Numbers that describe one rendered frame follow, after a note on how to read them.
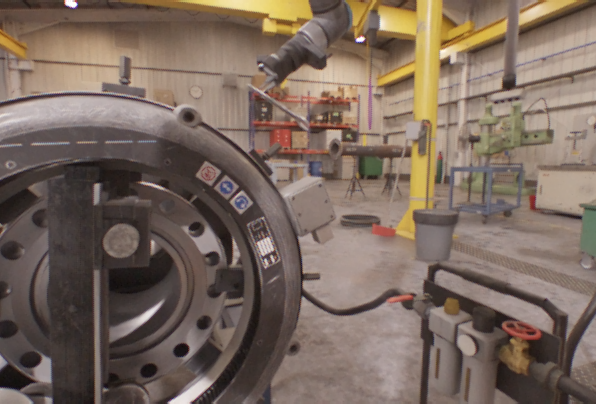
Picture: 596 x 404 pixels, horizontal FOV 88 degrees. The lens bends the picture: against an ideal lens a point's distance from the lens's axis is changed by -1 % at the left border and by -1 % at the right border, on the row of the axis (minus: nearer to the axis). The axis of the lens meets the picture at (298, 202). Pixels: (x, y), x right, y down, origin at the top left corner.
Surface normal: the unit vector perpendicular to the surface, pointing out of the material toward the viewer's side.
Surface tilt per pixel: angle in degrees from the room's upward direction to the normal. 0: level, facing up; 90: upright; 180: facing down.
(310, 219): 90
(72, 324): 90
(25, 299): 90
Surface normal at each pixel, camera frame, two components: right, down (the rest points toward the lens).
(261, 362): 0.40, 0.11
